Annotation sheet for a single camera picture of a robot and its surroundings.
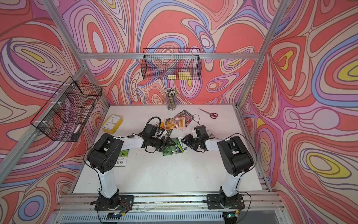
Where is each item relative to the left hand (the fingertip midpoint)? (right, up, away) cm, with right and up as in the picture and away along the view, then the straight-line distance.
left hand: (173, 147), depth 90 cm
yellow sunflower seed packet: (-8, +15, -2) cm, 17 cm away
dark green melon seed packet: (+4, 0, +3) cm, 6 cm away
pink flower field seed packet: (+11, +20, +21) cm, 30 cm away
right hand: (+7, +1, +5) cm, 8 cm away
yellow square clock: (-48, +15, +14) cm, 52 cm away
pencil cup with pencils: (-3, +33, +18) cm, 38 cm away
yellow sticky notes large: (+7, +48, 0) cm, 48 cm away
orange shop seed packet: (+3, +15, +17) cm, 23 cm away
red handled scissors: (+31, +22, +22) cm, 44 cm away
